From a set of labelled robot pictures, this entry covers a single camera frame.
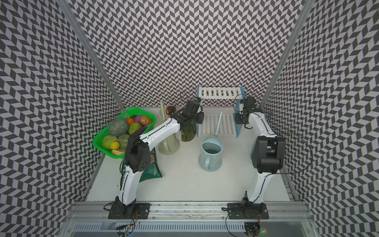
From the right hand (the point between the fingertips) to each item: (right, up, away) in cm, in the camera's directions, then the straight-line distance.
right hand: (240, 121), depth 95 cm
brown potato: (-63, +1, +4) cm, 63 cm away
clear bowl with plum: (-49, +9, +17) cm, 52 cm away
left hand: (-26, +4, -3) cm, 26 cm away
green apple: (-74, -12, -4) cm, 75 cm away
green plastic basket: (-76, +6, +10) cm, 77 cm away
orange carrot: (-75, 0, +7) cm, 75 cm away
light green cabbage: (-69, -4, +2) cm, 70 cm away
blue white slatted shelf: (-18, +12, -12) cm, 25 cm away
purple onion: (-70, +2, +8) cm, 70 cm away
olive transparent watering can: (-33, -8, +1) cm, 34 cm away
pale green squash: (-84, -12, -4) cm, 85 cm away
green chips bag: (-52, -28, -14) cm, 61 cm away
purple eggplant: (-65, -8, -1) cm, 66 cm away
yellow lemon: (-77, -14, -8) cm, 79 cm away
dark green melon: (-77, -4, -4) cm, 77 cm away
